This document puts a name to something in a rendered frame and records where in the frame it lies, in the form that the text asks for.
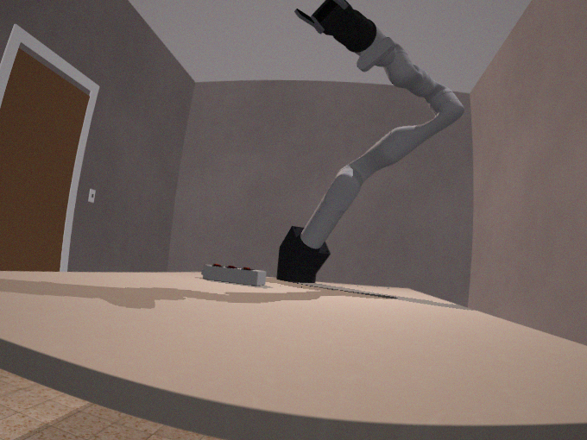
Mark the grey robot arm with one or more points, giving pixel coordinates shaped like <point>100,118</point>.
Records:
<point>391,148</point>

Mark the white power strip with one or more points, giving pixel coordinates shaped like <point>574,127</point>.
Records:
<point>234,275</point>

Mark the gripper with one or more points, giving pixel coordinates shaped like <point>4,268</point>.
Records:
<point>352,29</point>

